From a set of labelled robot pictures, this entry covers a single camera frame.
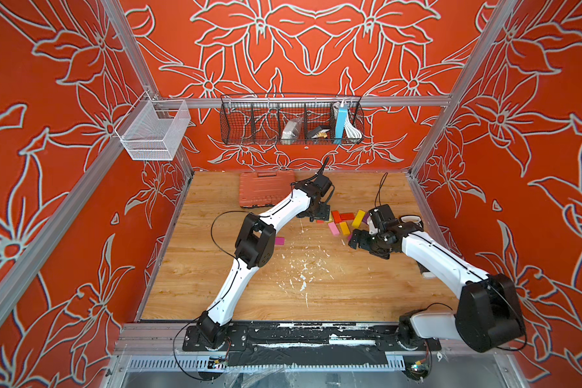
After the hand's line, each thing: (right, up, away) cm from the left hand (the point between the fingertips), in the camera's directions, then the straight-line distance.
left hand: (318, 213), depth 98 cm
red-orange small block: (+8, -1, +2) cm, 9 cm away
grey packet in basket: (-11, +33, -7) cm, 36 cm away
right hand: (+11, -10, -13) cm, 20 cm away
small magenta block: (-16, -11, -3) cm, 20 cm away
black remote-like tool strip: (+40, -3, +2) cm, 40 cm away
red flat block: (+13, -2, +3) cm, 13 cm away
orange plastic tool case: (-24, +11, +11) cm, 28 cm away
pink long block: (+7, -7, -1) cm, 10 cm away
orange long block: (+11, -6, -1) cm, 13 cm away
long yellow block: (+17, -3, +1) cm, 17 cm away
